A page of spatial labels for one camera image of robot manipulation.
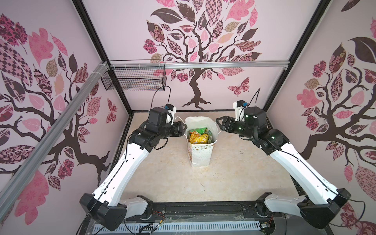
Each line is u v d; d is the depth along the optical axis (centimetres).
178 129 60
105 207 37
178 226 70
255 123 48
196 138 80
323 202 38
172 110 63
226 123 59
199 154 77
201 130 90
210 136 82
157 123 50
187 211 74
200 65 93
